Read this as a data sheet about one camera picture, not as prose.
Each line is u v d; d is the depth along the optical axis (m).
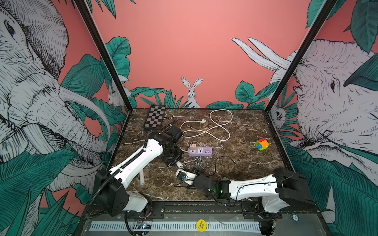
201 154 0.96
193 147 0.90
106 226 0.70
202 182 0.57
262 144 0.95
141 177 0.83
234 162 0.93
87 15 0.72
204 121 1.11
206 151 0.93
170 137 0.56
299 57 0.88
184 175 0.60
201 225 0.70
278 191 0.43
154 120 1.09
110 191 0.39
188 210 0.75
